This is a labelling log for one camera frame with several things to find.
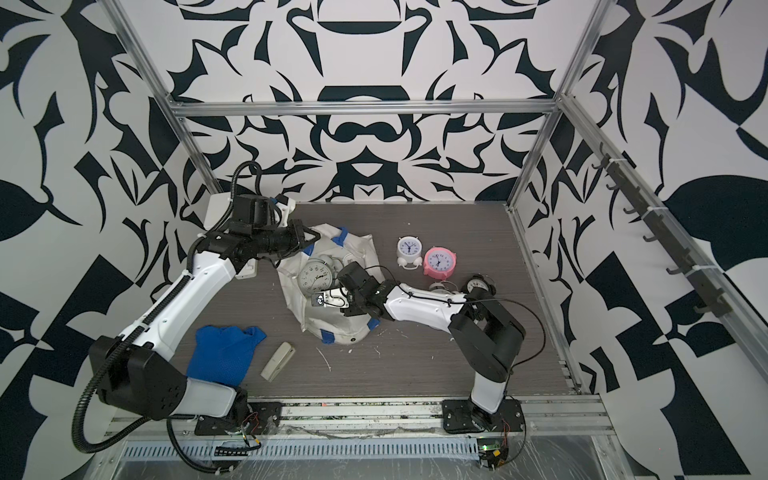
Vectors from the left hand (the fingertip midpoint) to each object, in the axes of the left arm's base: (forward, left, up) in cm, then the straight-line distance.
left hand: (319, 230), depth 78 cm
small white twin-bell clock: (+9, -26, -23) cm, 36 cm away
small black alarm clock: (-16, 0, -7) cm, 17 cm away
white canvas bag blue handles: (-18, -2, -17) cm, 25 cm away
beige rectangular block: (-27, +13, -24) cm, 38 cm away
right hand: (-6, -5, -17) cm, 19 cm away
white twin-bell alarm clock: (-1, +3, -19) cm, 19 cm away
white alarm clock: (-5, -36, -23) cm, 43 cm away
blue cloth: (-23, +27, -23) cm, 42 cm away
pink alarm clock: (+5, -35, -24) cm, 43 cm away
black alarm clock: (-4, -46, -22) cm, 52 cm away
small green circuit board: (-46, -41, -27) cm, 67 cm away
